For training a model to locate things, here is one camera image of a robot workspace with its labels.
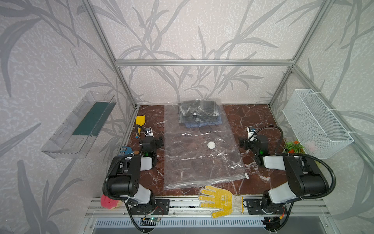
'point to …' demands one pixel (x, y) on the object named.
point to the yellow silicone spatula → (140, 120)
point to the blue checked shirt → (217, 121)
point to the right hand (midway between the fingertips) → (246, 134)
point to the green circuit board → (154, 219)
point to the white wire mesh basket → (319, 135)
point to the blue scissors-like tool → (128, 151)
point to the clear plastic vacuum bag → (195, 157)
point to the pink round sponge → (108, 203)
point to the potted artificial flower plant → (294, 147)
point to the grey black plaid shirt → (196, 111)
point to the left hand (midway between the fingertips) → (152, 135)
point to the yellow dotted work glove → (222, 200)
